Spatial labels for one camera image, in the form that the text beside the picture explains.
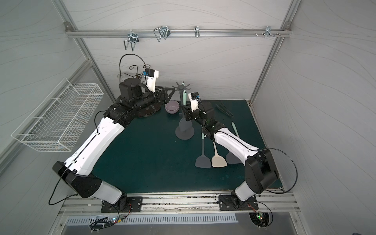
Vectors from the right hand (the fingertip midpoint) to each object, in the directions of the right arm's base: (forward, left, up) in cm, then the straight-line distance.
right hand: (184, 104), depth 79 cm
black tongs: (+18, -33, -30) cm, 48 cm away
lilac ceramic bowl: (+23, +14, -27) cm, 38 cm away
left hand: (-4, +5, +14) cm, 16 cm away
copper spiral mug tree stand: (+32, +28, +3) cm, 42 cm away
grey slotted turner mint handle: (-18, -29, -28) cm, 44 cm away
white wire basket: (-16, +59, +3) cm, 61 cm away
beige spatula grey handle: (-19, -21, -30) cm, 41 cm away
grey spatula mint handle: (-20, -12, -28) cm, 36 cm away
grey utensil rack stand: (+1, +1, -28) cm, 28 cm away
